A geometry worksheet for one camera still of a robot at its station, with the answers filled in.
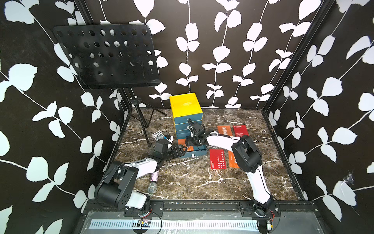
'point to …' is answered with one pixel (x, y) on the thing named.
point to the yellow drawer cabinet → (184, 107)
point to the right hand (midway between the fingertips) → (186, 141)
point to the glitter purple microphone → (152, 186)
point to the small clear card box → (158, 135)
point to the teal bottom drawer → (198, 150)
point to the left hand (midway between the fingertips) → (183, 148)
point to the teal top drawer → (182, 120)
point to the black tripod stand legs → (138, 102)
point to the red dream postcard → (240, 130)
